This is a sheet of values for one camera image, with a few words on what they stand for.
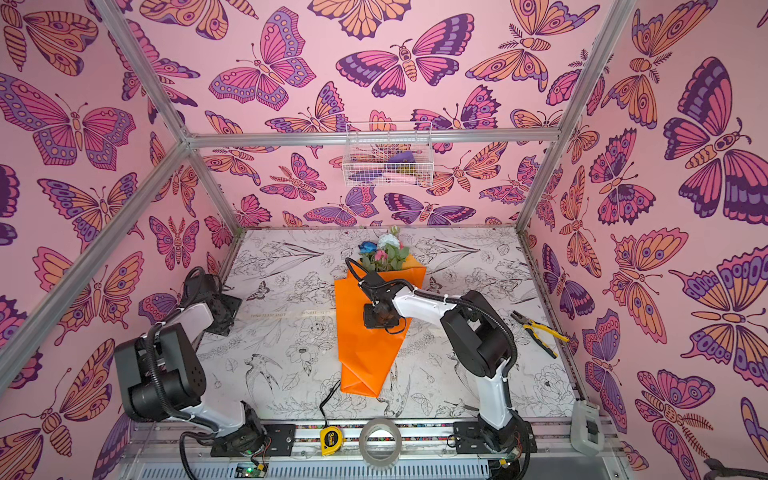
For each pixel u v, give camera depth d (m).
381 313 0.69
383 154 0.97
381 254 1.09
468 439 0.73
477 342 0.50
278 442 0.73
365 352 0.87
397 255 1.05
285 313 0.97
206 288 0.74
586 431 0.70
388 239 1.06
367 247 1.09
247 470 0.73
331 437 0.73
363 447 0.69
